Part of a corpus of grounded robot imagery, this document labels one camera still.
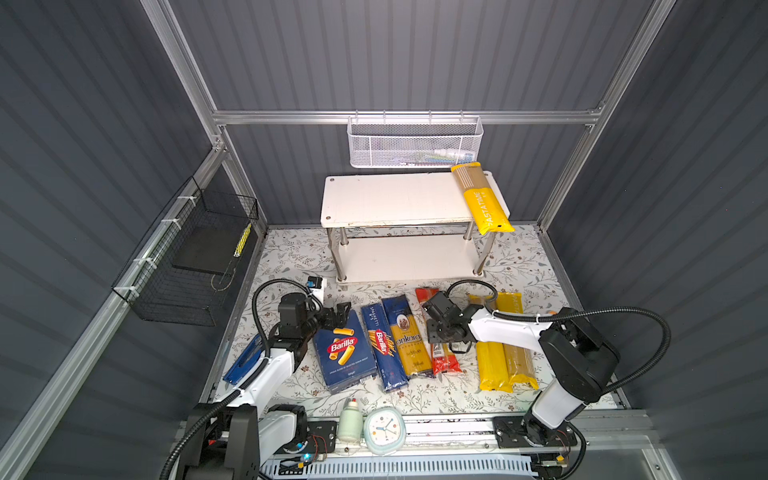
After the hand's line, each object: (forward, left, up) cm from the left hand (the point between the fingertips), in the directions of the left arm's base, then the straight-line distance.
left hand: (335, 302), depth 87 cm
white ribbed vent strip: (-41, -43, -11) cm, 60 cm away
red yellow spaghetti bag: (-16, -30, -6) cm, 35 cm away
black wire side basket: (0, +35, +17) cm, 39 cm away
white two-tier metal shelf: (+39, -24, -8) cm, 46 cm away
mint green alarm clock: (-33, -13, -8) cm, 36 cm away
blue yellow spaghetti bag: (-10, -22, -9) cm, 25 cm away
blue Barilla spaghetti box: (-12, -14, -6) cm, 20 cm away
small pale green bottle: (-31, -5, -3) cm, 32 cm away
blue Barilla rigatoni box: (-15, -3, -4) cm, 15 cm away
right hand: (-7, -31, -10) cm, 33 cm away
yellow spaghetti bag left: (-17, -44, -8) cm, 48 cm away
